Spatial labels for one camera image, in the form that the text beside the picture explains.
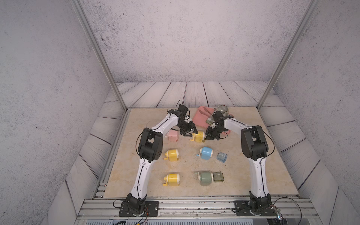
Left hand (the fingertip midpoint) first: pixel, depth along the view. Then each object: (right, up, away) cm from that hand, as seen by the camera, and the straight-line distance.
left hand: (198, 134), depth 95 cm
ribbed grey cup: (+23, +18, +20) cm, 35 cm away
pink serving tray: (+3, +11, +21) cm, 24 cm away
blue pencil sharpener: (+4, -11, -8) cm, 14 cm away
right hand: (+5, -3, +5) cm, 8 cm away
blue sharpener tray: (+15, -15, -3) cm, 21 cm away
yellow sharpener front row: (-16, -22, -19) cm, 33 cm away
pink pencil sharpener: (-17, -1, +1) cm, 17 cm away
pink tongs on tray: (+8, +14, +23) cm, 28 cm away
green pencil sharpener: (+2, -22, -19) cm, 29 cm away
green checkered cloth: (+11, +9, +15) cm, 20 cm away
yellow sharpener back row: (+1, -3, +1) cm, 3 cm away
